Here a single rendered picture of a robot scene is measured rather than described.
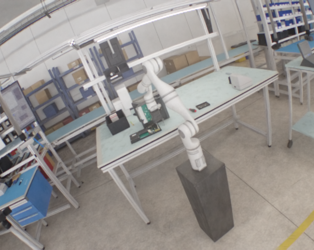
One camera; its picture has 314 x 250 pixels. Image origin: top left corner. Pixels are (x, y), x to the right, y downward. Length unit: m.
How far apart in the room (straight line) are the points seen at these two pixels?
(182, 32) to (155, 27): 0.93
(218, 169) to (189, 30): 5.59
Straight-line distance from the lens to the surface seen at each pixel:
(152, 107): 1.34
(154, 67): 1.04
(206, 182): 1.15
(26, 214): 2.33
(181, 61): 4.99
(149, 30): 5.84
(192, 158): 1.11
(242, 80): 1.74
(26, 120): 2.19
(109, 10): 5.77
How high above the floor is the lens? 1.65
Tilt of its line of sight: 25 degrees down
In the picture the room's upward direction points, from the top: 23 degrees counter-clockwise
